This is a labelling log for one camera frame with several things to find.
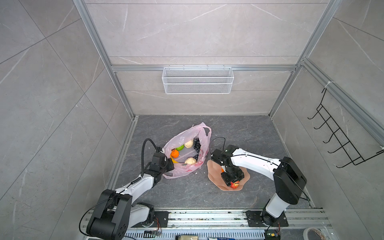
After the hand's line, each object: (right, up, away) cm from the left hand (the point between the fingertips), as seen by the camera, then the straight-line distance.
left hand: (171, 158), depth 91 cm
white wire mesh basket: (+16, +51, +10) cm, 55 cm away
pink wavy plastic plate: (+26, -7, -3) cm, 27 cm away
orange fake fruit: (+1, +3, +4) cm, 5 cm away
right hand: (+36, -11, -9) cm, 38 cm away
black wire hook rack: (+80, +7, -31) cm, 86 cm away
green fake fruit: (+5, +6, +5) cm, 9 cm away
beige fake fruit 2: (+12, -1, -3) cm, 12 cm away
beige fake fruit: (+11, +8, +7) cm, 15 cm away
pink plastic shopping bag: (+10, +4, +8) cm, 14 cm away
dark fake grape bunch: (+16, +7, +7) cm, 19 cm away
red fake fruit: (+36, -12, -13) cm, 40 cm away
